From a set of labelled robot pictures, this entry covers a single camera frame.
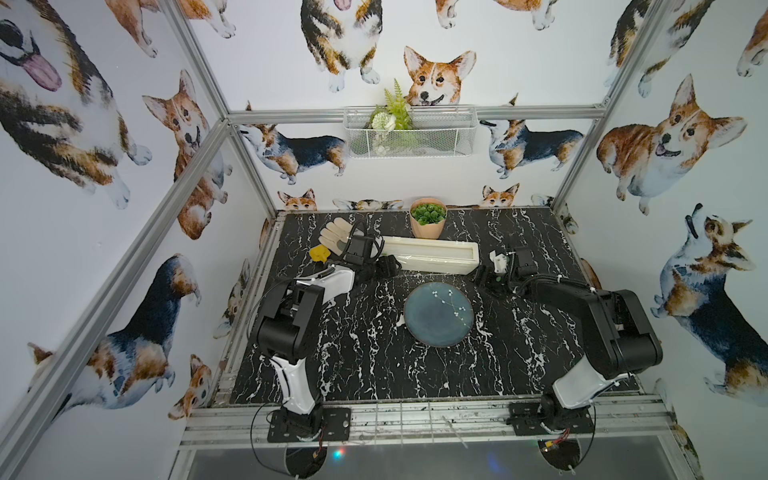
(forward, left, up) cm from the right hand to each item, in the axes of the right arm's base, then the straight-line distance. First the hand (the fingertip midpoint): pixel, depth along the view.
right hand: (470, 278), depth 93 cm
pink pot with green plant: (+19, +12, +7) cm, 24 cm away
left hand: (+5, +23, +1) cm, 23 cm away
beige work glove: (+23, +48, -5) cm, 53 cm away
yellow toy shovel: (+13, +51, -4) cm, 53 cm away
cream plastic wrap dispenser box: (+8, +11, +1) cm, 14 cm away
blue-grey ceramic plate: (-9, +10, -6) cm, 15 cm away
